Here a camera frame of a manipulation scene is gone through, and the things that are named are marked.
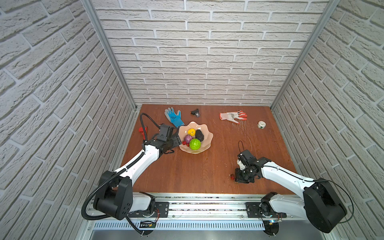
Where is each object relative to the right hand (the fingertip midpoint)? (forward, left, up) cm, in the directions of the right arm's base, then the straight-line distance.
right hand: (236, 179), depth 84 cm
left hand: (+23, +34, +12) cm, 43 cm away
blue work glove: (+48, +35, +1) cm, 59 cm away
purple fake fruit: (+27, +27, +5) cm, 38 cm away
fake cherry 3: (+1, +2, +1) cm, 3 cm away
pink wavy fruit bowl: (+23, +15, +3) cm, 28 cm away
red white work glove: (+47, -10, 0) cm, 48 cm away
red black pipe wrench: (+38, +59, +2) cm, 70 cm away
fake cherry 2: (+23, +27, +3) cm, 36 cm away
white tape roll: (+36, -28, +2) cm, 46 cm away
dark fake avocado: (+29, +19, +5) cm, 35 cm away
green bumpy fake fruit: (+21, +22, +7) cm, 31 cm away
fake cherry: (+25, +29, +4) cm, 39 cm away
